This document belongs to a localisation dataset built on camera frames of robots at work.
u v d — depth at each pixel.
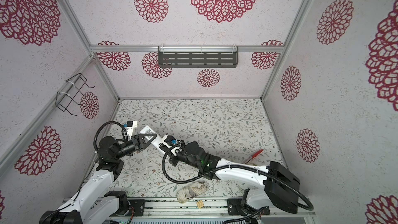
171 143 0.57
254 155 0.91
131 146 0.66
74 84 0.79
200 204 0.74
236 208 0.72
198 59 1.00
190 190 0.76
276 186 0.41
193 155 0.54
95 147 0.57
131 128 0.69
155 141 0.70
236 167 0.49
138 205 0.75
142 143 0.67
